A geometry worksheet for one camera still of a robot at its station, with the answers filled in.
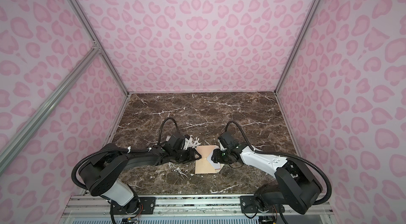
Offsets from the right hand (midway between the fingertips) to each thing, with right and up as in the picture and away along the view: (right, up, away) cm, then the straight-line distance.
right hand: (215, 158), depth 84 cm
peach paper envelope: (-7, -4, 0) cm, 8 cm away
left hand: (-8, +1, +1) cm, 8 cm away
